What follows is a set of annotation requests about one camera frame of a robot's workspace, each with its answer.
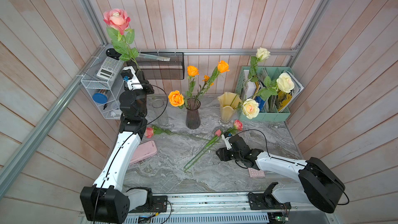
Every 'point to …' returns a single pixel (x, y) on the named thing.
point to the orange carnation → (204, 86)
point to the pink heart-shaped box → (144, 151)
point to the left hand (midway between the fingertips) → (144, 72)
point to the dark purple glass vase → (193, 120)
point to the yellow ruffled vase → (229, 102)
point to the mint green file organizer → (259, 83)
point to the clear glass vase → (160, 120)
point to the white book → (250, 87)
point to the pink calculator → (256, 173)
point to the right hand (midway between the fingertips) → (219, 150)
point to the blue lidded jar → (101, 97)
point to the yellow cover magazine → (285, 99)
